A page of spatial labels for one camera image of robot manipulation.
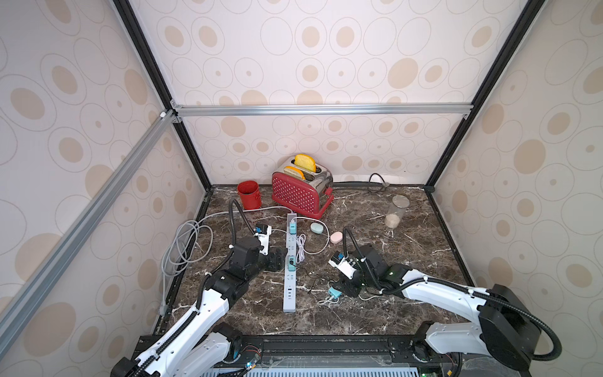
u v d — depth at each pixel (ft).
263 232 2.25
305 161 3.36
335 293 2.69
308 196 3.20
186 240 3.37
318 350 2.46
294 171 3.22
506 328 1.36
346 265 2.39
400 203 3.10
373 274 2.11
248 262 1.93
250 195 3.40
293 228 3.18
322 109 2.98
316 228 3.30
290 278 2.85
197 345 1.72
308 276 2.95
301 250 3.09
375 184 4.07
